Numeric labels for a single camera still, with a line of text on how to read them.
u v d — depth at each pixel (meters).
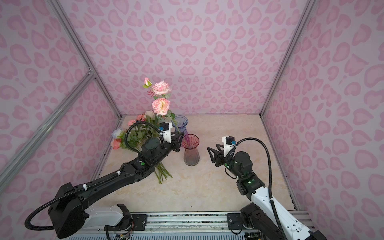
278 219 0.44
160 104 0.59
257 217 0.59
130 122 1.03
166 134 0.65
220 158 0.65
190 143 0.84
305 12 0.71
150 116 1.07
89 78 0.88
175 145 0.66
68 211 0.40
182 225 0.73
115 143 0.99
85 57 0.86
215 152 0.66
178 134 0.74
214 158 0.66
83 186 0.43
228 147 0.65
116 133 0.99
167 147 0.65
